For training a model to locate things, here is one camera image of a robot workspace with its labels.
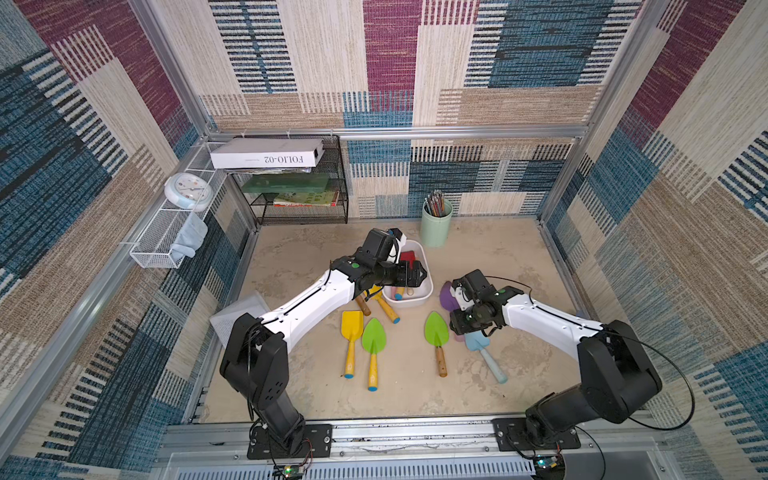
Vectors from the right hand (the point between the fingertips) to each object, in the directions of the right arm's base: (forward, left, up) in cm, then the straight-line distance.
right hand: (457, 321), depth 90 cm
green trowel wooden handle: (-3, +6, -3) cm, 7 cm away
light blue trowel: (-5, -5, -3) cm, 8 cm away
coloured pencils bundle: (+37, +4, +14) cm, 40 cm away
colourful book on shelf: (+35, +48, +18) cm, 62 cm away
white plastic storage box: (+8, +12, +2) cm, 15 cm away
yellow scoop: (+10, +17, +1) cm, 19 cm away
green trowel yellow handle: (-4, +25, -3) cm, 25 cm away
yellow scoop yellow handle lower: (-1, +31, -3) cm, 31 cm away
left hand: (+7, +13, +15) cm, 21 cm away
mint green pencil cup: (+34, +3, +4) cm, 34 cm away
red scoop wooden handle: (+26, +13, -2) cm, 29 cm away
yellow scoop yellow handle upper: (+7, +21, -2) cm, 22 cm away
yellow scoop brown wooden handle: (+7, +28, -2) cm, 29 cm away
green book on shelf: (+39, +51, +21) cm, 67 cm away
